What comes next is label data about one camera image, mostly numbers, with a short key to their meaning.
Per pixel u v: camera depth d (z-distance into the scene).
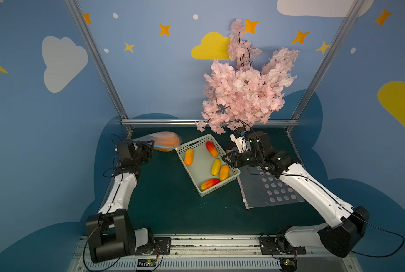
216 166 0.98
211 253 0.73
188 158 1.01
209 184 0.90
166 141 0.96
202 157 1.11
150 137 0.96
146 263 0.73
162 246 0.74
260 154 0.56
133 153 0.66
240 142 0.64
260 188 0.93
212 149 1.06
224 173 0.93
